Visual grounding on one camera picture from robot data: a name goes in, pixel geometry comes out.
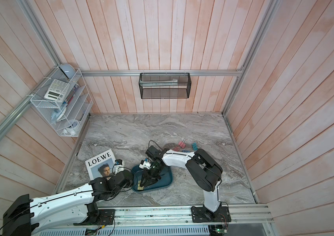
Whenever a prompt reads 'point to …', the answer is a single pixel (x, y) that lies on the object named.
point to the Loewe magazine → (101, 165)
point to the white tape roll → (70, 127)
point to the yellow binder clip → (140, 188)
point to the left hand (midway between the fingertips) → (129, 178)
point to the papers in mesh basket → (174, 82)
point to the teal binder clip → (194, 146)
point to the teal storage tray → (166, 181)
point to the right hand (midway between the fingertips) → (143, 184)
